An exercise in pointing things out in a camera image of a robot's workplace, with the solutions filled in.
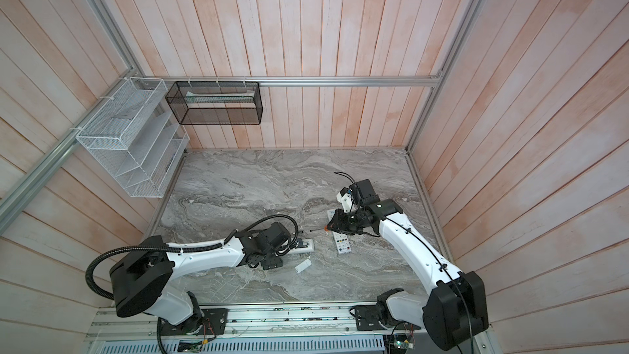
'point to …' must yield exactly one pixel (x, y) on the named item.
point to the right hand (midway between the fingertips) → (330, 226)
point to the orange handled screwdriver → (323, 229)
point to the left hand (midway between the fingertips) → (272, 248)
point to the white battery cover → (303, 265)
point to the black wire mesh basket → (217, 102)
